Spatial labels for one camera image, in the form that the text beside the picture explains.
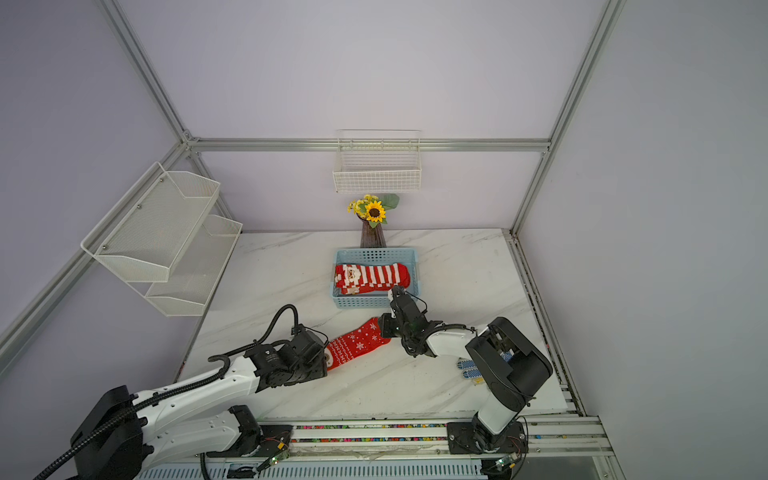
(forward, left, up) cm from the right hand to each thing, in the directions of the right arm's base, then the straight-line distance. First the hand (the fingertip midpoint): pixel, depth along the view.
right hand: (383, 324), depth 93 cm
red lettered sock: (-5, +6, 0) cm, 8 cm away
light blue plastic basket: (+26, +4, +3) cm, 26 cm away
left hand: (-14, +19, +1) cm, 23 cm away
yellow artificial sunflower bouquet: (+30, +2, +21) cm, 37 cm away
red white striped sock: (+14, +10, +5) cm, 18 cm away
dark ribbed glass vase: (+27, +3, +11) cm, 30 cm away
